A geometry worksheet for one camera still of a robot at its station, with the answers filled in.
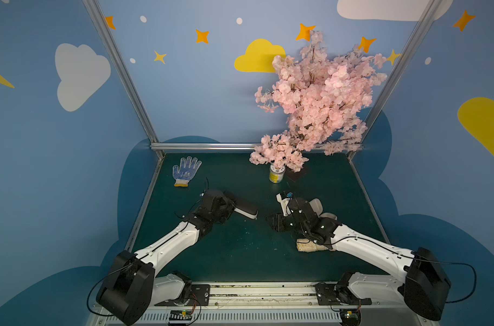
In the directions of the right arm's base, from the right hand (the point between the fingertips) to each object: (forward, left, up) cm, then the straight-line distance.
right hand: (272, 215), depth 81 cm
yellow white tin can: (+28, -3, -8) cm, 29 cm away
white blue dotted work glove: (+30, +47, -12) cm, 57 cm away
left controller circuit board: (-35, +33, -16) cm, 50 cm away
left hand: (+6, +14, +1) cm, 15 cm away
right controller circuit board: (-31, -30, -17) cm, 46 cm away
